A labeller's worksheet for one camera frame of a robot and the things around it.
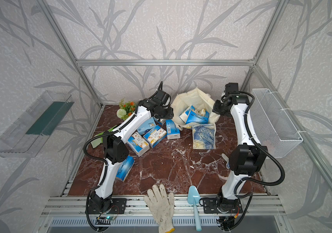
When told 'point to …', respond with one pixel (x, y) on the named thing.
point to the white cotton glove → (161, 207)
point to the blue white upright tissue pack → (173, 131)
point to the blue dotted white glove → (224, 157)
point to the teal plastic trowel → (193, 197)
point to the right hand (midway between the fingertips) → (215, 109)
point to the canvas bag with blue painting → (204, 135)
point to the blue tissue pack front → (204, 119)
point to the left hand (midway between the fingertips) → (171, 115)
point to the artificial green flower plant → (125, 109)
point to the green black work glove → (94, 143)
